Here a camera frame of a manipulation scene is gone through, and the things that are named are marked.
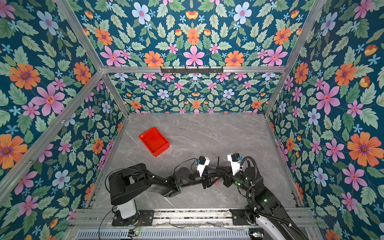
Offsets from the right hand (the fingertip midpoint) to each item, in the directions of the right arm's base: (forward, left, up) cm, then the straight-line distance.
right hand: (217, 168), depth 71 cm
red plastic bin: (+27, +40, -17) cm, 51 cm away
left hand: (-2, -2, -2) cm, 3 cm away
